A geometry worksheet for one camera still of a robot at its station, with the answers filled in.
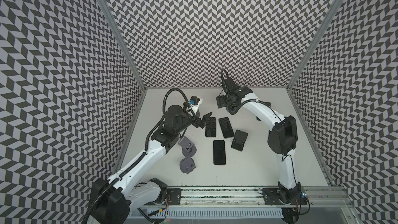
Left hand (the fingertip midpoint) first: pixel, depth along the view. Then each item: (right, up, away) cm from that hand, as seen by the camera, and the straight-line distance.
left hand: (204, 108), depth 74 cm
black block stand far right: (+41, +2, +26) cm, 49 cm away
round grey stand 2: (-9, -30, +6) cm, 32 cm away
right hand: (+12, +1, +18) cm, 22 cm away
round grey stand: (-9, -22, +9) cm, 25 cm away
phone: (+4, -14, +28) cm, 32 cm away
